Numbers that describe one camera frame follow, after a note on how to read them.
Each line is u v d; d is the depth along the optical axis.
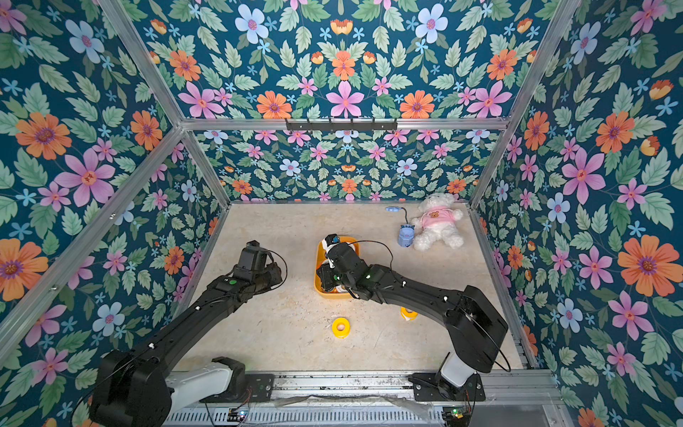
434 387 0.71
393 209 0.90
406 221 1.01
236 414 0.72
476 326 0.42
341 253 0.61
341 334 0.84
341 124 0.93
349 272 0.62
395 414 0.70
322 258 0.99
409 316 0.86
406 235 0.99
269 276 0.77
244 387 0.72
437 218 1.04
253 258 0.65
